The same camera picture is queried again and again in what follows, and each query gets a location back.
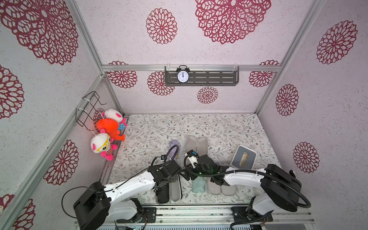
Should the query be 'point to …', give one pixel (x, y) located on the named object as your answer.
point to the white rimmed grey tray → (250, 161)
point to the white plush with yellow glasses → (101, 143)
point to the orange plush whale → (110, 126)
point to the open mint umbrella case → (214, 189)
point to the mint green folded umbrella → (198, 184)
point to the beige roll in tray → (243, 159)
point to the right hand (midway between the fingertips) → (181, 168)
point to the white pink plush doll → (116, 115)
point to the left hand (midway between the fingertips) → (170, 176)
